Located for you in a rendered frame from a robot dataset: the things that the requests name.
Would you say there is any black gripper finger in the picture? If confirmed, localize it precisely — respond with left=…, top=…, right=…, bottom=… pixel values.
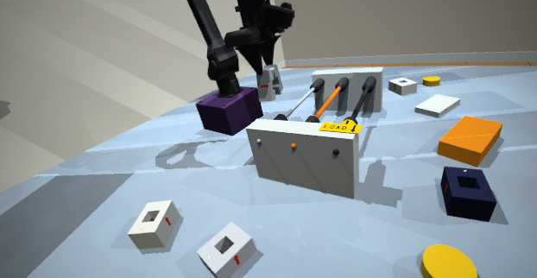
left=235, top=41, right=265, bottom=75
left=260, top=35, right=281, bottom=65

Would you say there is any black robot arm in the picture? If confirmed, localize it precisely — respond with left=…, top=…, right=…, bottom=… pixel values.
left=187, top=0, right=294, bottom=98

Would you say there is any white flat block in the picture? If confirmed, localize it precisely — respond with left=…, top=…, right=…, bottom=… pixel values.
left=414, top=95, right=460, bottom=117

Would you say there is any orange rectangular block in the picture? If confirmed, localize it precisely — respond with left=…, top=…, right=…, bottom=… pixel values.
left=437, top=116, right=503, bottom=167

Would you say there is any yellow short cylinder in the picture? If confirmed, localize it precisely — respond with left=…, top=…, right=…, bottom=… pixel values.
left=422, top=77, right=440, bottom=86
left=420, top=244, right=477, bottom=278

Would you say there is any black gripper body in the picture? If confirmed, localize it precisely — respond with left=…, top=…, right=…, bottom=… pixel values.
left=224, top=0, right=285, bottom=48

